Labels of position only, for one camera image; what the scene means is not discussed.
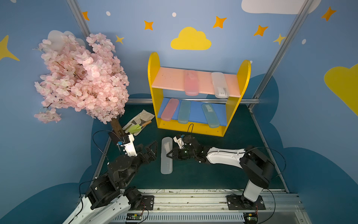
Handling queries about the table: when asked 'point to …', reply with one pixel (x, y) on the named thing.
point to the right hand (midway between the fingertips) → (169, 154)
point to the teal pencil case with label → (212, 118)
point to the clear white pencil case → (166, 167)
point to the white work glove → (144, 116)
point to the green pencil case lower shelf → (184, 112)
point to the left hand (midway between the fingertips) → (150, 142)
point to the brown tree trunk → (116, 126)
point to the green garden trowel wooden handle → (146, 123)
